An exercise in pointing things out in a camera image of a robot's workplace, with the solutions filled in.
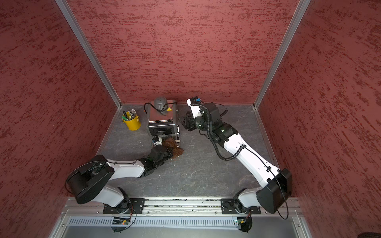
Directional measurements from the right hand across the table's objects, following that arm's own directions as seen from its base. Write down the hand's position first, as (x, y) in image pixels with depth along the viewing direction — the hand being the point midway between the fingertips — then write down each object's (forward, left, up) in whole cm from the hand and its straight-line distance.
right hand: (181, 121), depth 71 cm
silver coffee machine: (+1, +10, -1) cm, 10 cm away
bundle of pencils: (+17, +33, -13) cm, 40 cm away
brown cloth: (0, +9, -23) cm, 24 cm away
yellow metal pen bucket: (+18, +37, -25) cm, 48 cm away
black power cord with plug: (+12, +15, -3) cm, 19 cm away
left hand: (-3, +7, -27) cm, 28 cm away
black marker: (+22, +42, -19) cm, 51 cm away
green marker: (+19, +42, -20) cm, 50 cm away
